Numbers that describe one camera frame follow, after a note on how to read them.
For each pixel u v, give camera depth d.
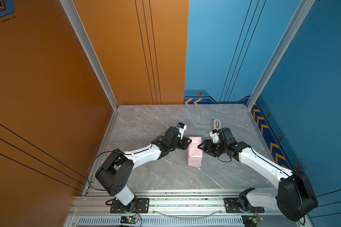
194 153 0.79
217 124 1.02
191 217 0.71
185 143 0.76
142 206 0.74
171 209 0.74
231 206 0.72
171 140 0.67
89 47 0.85
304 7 0.70
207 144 0.74
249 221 0.70
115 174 0.45
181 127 0.77
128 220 0.71
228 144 0.65
